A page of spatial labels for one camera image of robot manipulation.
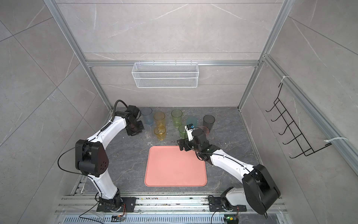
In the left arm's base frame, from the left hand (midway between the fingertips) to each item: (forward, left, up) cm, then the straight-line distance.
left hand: (141, 128), depth 91 cm
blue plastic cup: (+14, -3, -4) cm, 15 cm away
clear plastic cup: (-5, -5, +1) cm, 7 cm away
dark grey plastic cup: (+7, -47, -2) cm, 48 cm away
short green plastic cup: (+6, -28, -11) cm, 30 cm away
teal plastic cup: (+17, -37, -13) cm, 42 cm away
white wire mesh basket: (+35, -17, +18) cm, 43 cm away
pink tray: (-22, -19, -11) cm, 31 cm away
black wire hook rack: (-28, -82, +20) cm, 89 cm away
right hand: (-9, -28, +1) cm, 30 cm away
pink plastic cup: (+1, -44, -5) cm, 45 cm away
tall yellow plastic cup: (+8, -12, +1) cm, 15 cm away
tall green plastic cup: (+14, -24, -3) cm, 28 cm away
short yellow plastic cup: (+4, -11, -9) cm, 15 cm away
